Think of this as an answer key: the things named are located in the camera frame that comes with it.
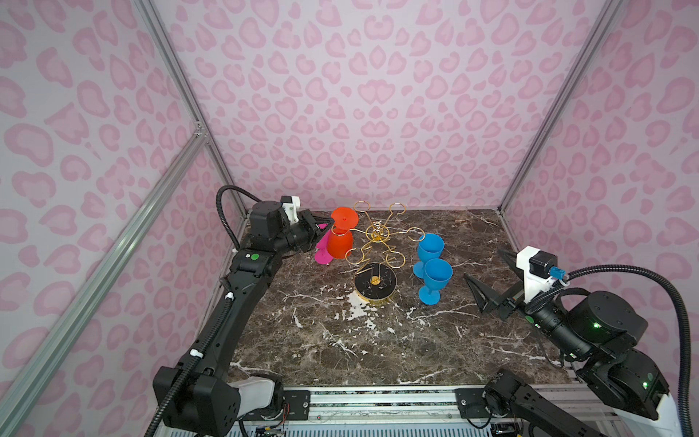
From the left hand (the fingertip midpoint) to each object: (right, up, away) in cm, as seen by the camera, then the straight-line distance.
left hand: (337, 219), depth 70 cm
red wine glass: (0, -5, +6) cm, 8 cm away
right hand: (+29, -10, -16) cm, 35 cm away
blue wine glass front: (+31, -16, +18) cm, 39 cm away
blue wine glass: (+30, -8, +22) cm, 38 cm away
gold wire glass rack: (+11, -20, +25) cm, 34 cm away
